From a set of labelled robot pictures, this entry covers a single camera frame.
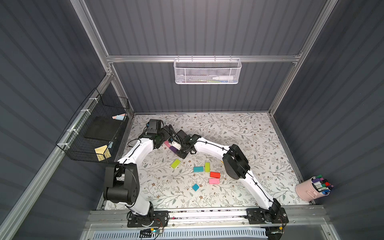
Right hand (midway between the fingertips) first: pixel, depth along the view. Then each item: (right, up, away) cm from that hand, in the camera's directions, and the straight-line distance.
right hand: (179, 153), depth 97 cm
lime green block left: (-2, -5, -5) cm, 7 cm away
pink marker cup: (+68, -13, -24) cm, 73 cm away
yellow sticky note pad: (-27, +7, -37) cm, 46 cm away
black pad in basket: (-36, +17, -23) cm, 46 cm away
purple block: (-3, +4, -6) cm, 8 cm away
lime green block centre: (+18, -7, -6) cm, 20 cm away
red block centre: (+23, -11, -10) cm, 27 cm away
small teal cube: (+11, -17, -12) cm, 24 cm away
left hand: (-5, +13, -6) cm, 15 cm away
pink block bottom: (+22, -14, -12) cm, 28 cm away
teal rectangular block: (+13, -9, -5) cm, 16 cm away
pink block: (-6, +8, -8) cm, 12 cm away
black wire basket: (-41, +10, -33) cm, 54 cm away
